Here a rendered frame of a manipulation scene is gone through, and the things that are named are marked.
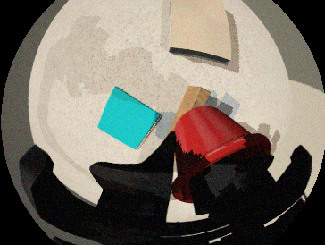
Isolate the brown rectangular block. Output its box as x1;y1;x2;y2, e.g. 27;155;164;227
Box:
165;86;211;137

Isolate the red plastic cup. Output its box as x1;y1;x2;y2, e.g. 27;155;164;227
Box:
171;106;271;203

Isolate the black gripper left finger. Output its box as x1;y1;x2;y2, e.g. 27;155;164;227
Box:
89;131;176;214

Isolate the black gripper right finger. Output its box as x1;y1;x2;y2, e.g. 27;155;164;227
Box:
188;155;275;215

